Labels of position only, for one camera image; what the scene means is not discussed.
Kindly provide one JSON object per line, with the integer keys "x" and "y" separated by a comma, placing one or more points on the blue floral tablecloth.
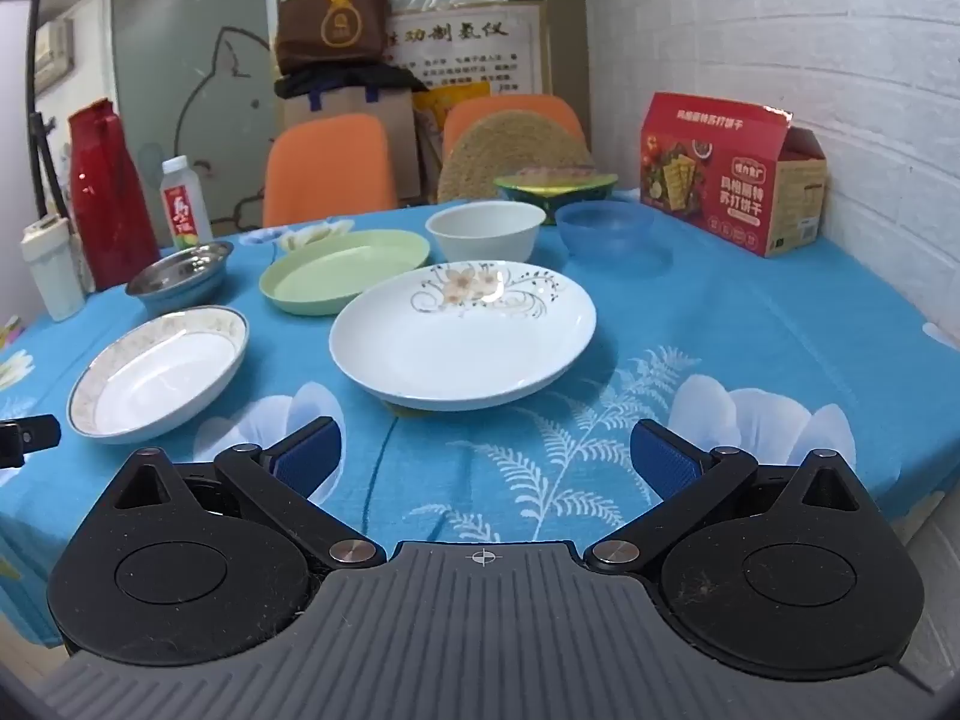
{"x": 712, "y": 330}

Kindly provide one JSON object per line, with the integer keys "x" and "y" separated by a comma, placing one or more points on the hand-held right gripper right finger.
{"x": 664, "y": 461}

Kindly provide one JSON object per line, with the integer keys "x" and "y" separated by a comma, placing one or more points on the yellow bag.
{"x": 435, "y": 109}

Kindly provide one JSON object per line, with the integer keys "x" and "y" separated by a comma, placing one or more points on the cardboard box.
{"x": 390, "y": 127}

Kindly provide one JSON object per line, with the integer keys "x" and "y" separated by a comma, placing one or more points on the round woven mat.
{"x": 510, "y": 157}

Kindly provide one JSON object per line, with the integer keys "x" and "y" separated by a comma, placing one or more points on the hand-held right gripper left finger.
{"x": 309, "y": 457}

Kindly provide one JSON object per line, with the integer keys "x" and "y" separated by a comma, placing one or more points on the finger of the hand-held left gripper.
{"x": 34, "y": 436}

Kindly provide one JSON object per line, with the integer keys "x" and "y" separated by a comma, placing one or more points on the red label drink bottle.
{"x": 184, "y": 202}

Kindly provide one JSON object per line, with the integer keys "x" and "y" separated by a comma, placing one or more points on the brown bag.
{"x": 334, "y": 22}

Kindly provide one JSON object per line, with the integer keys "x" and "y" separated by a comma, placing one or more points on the red cracker box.
{"x": 690, "y": 187}

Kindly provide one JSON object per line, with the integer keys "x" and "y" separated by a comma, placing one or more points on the stainless steel bowl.
{"x": 180, "y": 270}

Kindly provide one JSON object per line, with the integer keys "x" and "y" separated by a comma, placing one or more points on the white lidded container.
{"x": 52, "y": 277}

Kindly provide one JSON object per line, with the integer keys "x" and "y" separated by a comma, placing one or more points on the gold rimmed white plate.
{"x": 150, "y": 382}

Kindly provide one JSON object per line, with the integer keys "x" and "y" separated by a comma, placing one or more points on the frosted glass panel cat drawing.
{"x": 187, "y": 52}

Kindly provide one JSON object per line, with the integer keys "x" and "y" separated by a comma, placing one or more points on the white floral plate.
{"x": 450, "y": 352}

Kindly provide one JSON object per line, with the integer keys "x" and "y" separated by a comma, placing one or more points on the plain white bowl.
{"x": 487, "y": 236}

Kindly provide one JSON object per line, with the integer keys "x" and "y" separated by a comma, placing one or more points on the instant noodle bowl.
{"x": 551, "y": 191}

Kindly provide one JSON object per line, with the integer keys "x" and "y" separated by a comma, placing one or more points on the red thermos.
{"x": 109, "y": 195}

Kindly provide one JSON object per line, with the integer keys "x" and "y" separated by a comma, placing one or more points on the black cloth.
{"x": 345, "y": 81}

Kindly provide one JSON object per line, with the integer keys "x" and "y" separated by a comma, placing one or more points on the black photo light panel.
{"x": 16, "y": 90}

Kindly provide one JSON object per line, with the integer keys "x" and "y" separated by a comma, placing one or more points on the blue plastic bowl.
{"x": 607, "y": 240}

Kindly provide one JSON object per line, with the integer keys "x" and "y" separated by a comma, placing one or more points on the air conditioner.
{"x": 54, "y": 52}

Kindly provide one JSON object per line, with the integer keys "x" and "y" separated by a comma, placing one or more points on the orange chair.
{"x": 480, "y": 109}
{"x": 330, "y": 172}

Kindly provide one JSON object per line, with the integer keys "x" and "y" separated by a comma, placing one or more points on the white calligraphy sign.
{"x": 465, "y": 45}

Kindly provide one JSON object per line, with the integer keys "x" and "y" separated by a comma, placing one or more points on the light green plate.
{"x": 337, "y": 274}

